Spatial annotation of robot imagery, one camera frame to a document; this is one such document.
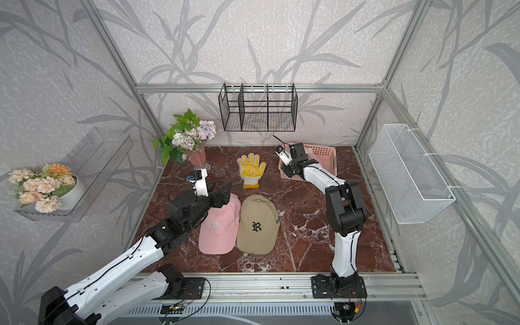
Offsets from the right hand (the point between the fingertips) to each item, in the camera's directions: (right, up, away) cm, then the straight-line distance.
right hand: (289, 161), depth 100 cm
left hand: (-26, -8, -27) cm, 38 cm away
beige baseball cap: (-14, -27, -18) cm, 35 cm away
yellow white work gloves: (-20, -5, +8) cm, 22 cm away
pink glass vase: (-45, +2, -3) cm, 45 cm away
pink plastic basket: (+22, +2, +14) cm, 26 cm away
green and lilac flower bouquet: (-46, +11, -16) cm, 49 cm away
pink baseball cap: (-30, -28, -18) cm, 45 cm away
